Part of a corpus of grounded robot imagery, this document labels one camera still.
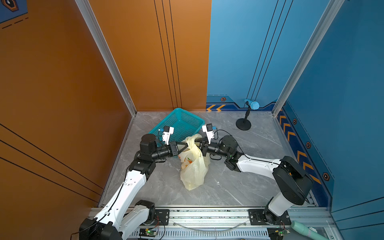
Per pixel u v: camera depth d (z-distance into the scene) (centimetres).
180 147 70
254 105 88
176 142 68
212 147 68
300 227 68
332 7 70
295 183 45
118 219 41
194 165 67
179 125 112
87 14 71
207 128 67
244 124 112
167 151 64
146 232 71
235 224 72
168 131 68
